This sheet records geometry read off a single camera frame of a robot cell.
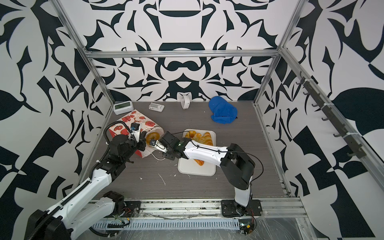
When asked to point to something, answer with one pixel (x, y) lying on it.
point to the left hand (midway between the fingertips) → (144, 129)
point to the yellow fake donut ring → (152, 135)
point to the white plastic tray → (190, 166)
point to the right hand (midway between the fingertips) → (167, 146)
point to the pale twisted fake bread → (199, 137)
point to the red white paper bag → (147, 125)
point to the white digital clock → (121, 107)
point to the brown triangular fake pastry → (199, 162)
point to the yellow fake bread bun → (192, 133)
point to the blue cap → (223, 112)
